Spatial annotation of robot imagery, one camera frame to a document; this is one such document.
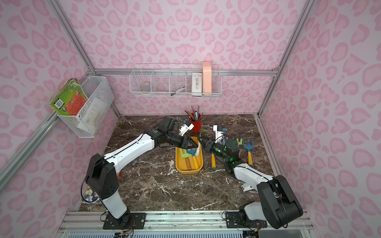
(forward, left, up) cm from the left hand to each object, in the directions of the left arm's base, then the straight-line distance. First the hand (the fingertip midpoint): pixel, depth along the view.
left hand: (196, 144), depth 77 cm
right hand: (+2, 0, +2) cm, 3 cm away
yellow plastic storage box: (0, +10, -21) cm, 23 cm away
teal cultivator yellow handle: (+10, -35, -20) cm, 42 cm away
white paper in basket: (+15, +57, +6) cm, 59 cm away
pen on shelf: (+35, +13, +7) cm, 38 cm away
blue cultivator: (+8, +3, -20) cm, 22 cm away
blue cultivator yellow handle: (0, -10, -20) cm, 22 cm away
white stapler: (-16, -27, -18) cm, 36 cm away
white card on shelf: (+36, 0, +12) cm, 38 cm away
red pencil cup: (+30, 0, -13) cm, 33 cm away
